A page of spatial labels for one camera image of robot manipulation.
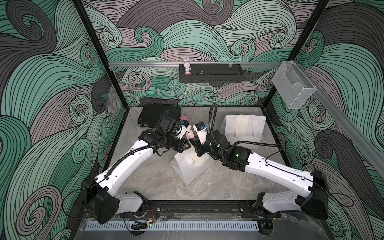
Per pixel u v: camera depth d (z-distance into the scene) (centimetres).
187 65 90
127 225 69
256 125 83
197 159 75
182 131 67
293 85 79
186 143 64
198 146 61
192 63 93
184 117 110
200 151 62
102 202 37
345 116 61
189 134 69
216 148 49
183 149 63
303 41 83
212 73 95
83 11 73
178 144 64
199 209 74
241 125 84
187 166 73
